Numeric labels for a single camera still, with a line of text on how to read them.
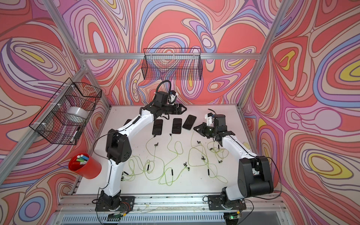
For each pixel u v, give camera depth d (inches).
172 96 32.2
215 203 28.8
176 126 41.2
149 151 36.7
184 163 34.2
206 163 34.8
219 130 26.7
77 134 28.3
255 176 17.4
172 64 39.7
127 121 42.7
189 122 41.9
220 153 36.4
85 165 28.8
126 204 28.5
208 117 32.1
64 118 29.2
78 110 29.1
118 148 21.4
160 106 28.8
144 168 33.9
